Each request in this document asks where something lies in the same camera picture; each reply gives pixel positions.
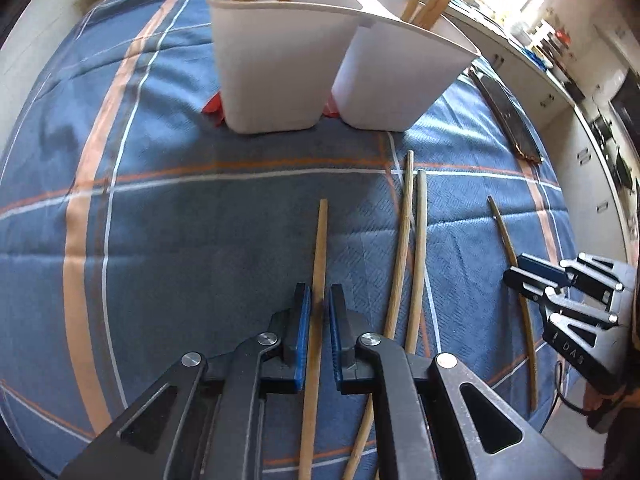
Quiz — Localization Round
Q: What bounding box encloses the blue plaid tablecloth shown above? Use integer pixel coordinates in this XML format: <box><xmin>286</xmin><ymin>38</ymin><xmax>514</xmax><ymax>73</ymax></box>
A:
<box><xmin>1</xmin><ymin>0</ymin><xmax>576</xmax><ymax>478</ymax></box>

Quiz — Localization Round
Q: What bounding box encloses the person right hand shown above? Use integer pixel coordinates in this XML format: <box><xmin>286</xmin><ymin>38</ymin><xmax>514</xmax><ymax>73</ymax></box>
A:
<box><xmin>582</xmin><ymin>384</ymin><xmax>625</xmax><ymax>434</ymax></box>

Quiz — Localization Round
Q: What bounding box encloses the black smartphone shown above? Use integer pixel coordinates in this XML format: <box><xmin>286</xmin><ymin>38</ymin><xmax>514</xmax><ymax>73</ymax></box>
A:
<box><xmin>470</xmin><ymin>67</ymin><xmax>544</xmax><ymax>165</ymax></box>

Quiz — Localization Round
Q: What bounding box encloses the red paper scrap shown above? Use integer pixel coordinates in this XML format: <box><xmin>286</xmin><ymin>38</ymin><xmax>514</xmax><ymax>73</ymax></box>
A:
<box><xmin>201</xmin><ymin>91</ymin><xmax>224</xmax><ymax>126</ymax></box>

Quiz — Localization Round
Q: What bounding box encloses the white utensil holder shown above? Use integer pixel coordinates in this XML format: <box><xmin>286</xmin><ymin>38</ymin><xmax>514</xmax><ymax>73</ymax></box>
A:
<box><xmin>206</xmin><ymin>0</ymin><xmax>480</xmax><ymax>134</ymax></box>

